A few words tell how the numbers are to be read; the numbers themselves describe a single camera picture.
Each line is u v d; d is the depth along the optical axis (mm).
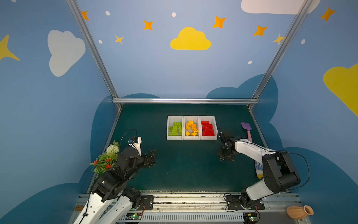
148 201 752
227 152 775
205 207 733
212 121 1070
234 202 744
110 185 440
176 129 1017
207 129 1023
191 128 1054
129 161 485
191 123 1068
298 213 659
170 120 1081
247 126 1068
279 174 453
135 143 585
